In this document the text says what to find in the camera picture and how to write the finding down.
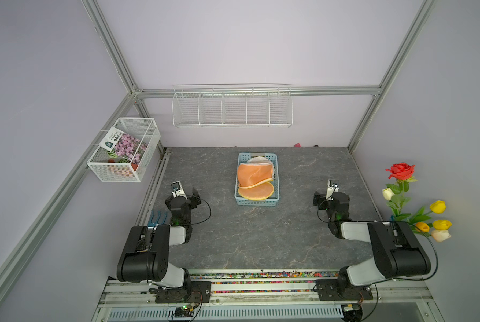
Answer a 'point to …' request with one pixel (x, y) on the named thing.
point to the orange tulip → (422, 227)
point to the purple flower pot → (122, 147)
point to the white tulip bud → (387, 193)
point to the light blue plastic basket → (272, 200)
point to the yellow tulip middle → (442, 224)
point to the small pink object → (297, 145)
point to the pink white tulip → (440, 235)
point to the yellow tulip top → (438, 206)
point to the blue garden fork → (151, 224)
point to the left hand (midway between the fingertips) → (185, 191)
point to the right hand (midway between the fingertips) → (326, 190)
